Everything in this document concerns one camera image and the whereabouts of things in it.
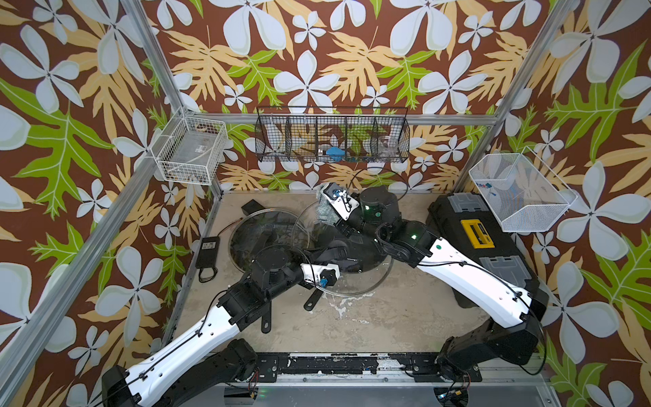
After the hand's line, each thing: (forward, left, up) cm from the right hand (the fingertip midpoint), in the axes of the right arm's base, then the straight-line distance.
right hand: (330, 201), depth 67 cm
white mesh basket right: (+12, -64, -10) cm, 66 cm away
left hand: (-9, +2, -8) cm, 12 cm away
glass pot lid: (-1, -13, -37) cm, 39 cm away
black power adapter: (+6, +48, -35) cm, 60 cm away
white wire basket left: (+27, +48, -2) cm, 55 cm away
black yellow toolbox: (+6, -48, -20) cm, 52 cm away
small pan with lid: (-18, -1, -2) cm, 18 cm away
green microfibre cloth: (-3, +1, -2) cm, 4 cm away
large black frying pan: (+16, +30, -34) cm, 48 cm away
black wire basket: (+43, -2, -7) cm, 43 cm away
